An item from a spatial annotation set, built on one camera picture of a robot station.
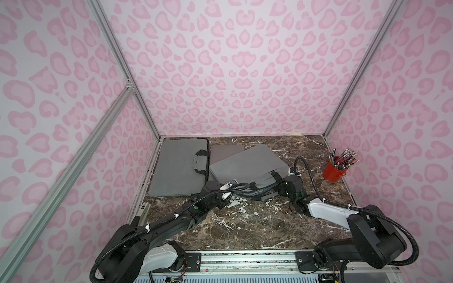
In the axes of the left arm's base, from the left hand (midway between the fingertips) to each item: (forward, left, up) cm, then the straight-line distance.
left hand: (228, 186), depth 84 cm
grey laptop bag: (+18, +27, -10) cm, 34 cm away
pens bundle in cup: (+13, -58, +4) cm, 60 cm away
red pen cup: (+9, -55, -4) cm, 56 cm away
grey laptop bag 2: (+10, -16, -3) cm, 19 cm away
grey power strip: (-9, +41, -9) cm, 43 cm away
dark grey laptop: (+31, +7, -12) cm, 33 cm away
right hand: (+6, -30, -7) cm, 31 cm away
